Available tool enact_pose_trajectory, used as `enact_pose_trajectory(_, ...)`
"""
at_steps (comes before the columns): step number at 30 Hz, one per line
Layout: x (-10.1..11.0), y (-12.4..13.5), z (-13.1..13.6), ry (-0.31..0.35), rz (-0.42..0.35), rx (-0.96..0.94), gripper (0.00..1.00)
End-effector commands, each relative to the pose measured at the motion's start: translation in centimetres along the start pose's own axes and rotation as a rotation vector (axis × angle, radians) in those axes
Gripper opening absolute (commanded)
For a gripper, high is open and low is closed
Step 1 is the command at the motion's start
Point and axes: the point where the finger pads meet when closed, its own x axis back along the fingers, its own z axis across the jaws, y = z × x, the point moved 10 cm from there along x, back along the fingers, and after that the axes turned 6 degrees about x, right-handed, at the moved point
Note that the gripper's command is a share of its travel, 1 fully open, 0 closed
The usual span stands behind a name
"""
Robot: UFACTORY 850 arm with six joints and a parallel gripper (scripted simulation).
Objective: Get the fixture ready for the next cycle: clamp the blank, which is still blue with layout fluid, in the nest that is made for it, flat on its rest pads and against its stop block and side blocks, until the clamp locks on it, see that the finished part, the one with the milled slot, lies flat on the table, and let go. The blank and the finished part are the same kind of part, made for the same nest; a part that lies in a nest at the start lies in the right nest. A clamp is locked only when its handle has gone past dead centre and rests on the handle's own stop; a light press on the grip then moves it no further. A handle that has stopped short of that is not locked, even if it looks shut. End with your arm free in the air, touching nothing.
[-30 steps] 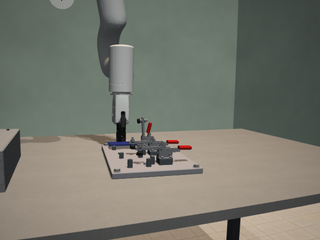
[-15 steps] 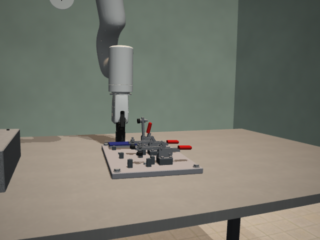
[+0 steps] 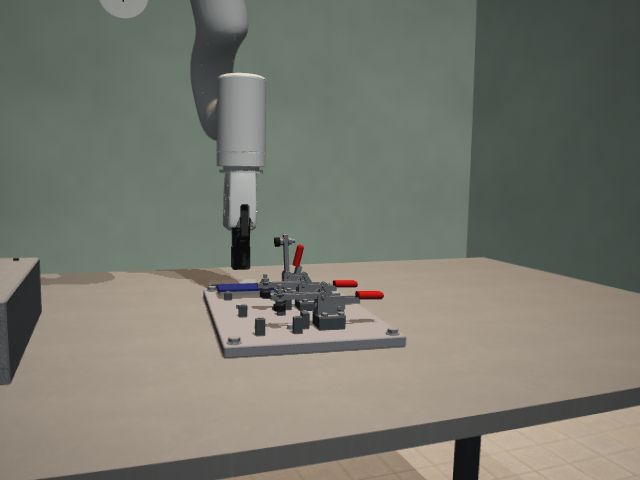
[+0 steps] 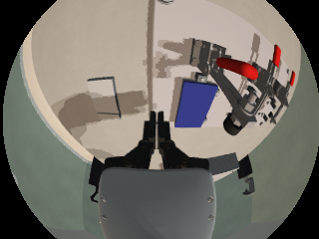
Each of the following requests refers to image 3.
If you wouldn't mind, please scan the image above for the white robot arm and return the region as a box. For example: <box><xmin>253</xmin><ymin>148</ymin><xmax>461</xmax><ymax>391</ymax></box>
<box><xmin>190</xmin><ymin>0</ymin><xmax>266</xmax><ymax>170</ymax></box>

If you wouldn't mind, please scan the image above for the grey toggle clamp with red handle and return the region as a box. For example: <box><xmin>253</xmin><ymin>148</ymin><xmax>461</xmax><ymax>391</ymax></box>
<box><xmin>270</xmin><ymin>281</ymin><xmax>384</xmax><ymax>331</ymax></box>

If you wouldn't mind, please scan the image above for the blue plate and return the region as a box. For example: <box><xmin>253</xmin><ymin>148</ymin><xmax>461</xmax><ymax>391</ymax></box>
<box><xmin>217</xmin><ymin>283</ymin><xmax>274</xmax><ymax>296</ymax></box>

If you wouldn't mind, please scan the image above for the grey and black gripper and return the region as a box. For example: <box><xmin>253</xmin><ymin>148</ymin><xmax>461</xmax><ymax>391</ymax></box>
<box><xmin>219</xmin><ymin>170</ymin><xmax>263</xmax><ymax>270</ymax></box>

